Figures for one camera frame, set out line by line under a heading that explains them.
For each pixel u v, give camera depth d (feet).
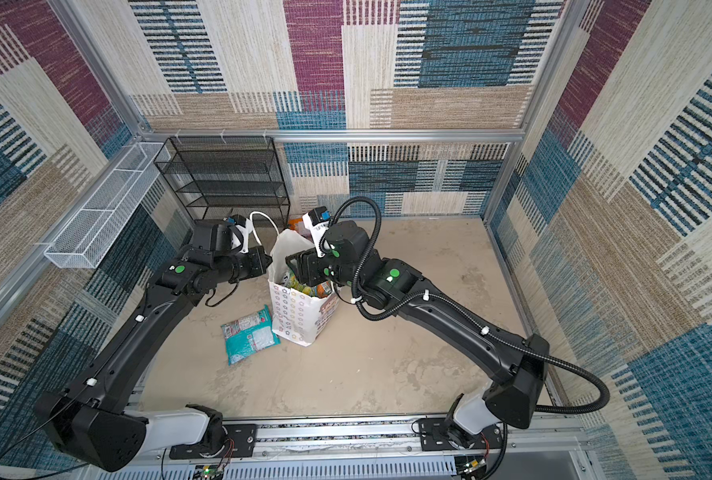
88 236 2.35
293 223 3.78
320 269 1.88
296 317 2.54
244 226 2.27
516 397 1.26
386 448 2.39
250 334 2.91
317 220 1.84
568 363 1.23
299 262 1.87
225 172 3.54
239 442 2.39
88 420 1.21
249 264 2.17
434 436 2.40
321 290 2.71
